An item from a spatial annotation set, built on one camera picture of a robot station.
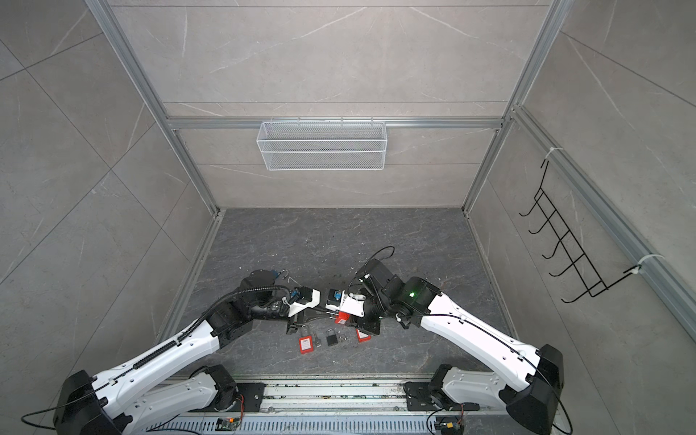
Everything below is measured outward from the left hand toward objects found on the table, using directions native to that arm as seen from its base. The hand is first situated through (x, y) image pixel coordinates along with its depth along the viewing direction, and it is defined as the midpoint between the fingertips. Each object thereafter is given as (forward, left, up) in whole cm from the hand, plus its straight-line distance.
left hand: (328, 306), depth 68 cm
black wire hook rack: (+3, -62, +10) cm, 63 cm away
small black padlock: (-1, +1, -21) cm, 21 cm away
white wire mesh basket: (+61, +3, +8) cm, 61 cm away
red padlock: (-3, +8, -21) cm, 22 cm away
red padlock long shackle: (-3, -3, 0) cm, 5 cm away
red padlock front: (-2, -9, -20) cm, 22 cm away
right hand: (0, -5, -4) cm, 7 cm away
